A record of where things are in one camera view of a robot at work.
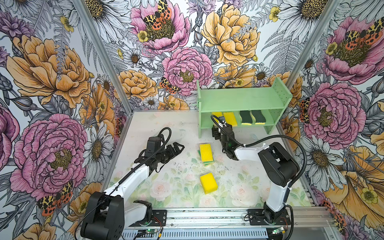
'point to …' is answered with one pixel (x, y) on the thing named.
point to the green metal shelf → (273, 100)
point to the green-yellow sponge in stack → (208, 162)
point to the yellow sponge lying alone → (208, 183)
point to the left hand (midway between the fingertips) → (179, 154)
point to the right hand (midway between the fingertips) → (219, 128)
